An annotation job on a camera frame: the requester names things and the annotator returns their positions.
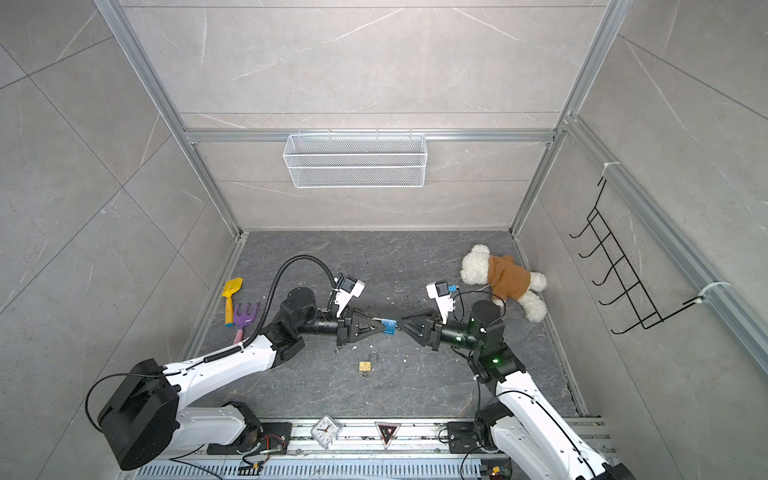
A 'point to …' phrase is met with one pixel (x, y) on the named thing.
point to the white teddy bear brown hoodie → (506, 278)
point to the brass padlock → (367, 366)
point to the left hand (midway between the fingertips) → (382, 325)
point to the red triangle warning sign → (386, 432)
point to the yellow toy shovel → (229, 288)
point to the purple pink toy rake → (244, 318)
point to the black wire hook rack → (612, 247)
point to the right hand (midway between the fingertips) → (402, 322)
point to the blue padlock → (389, 326)
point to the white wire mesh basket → (356, 161)
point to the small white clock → (325, 431)
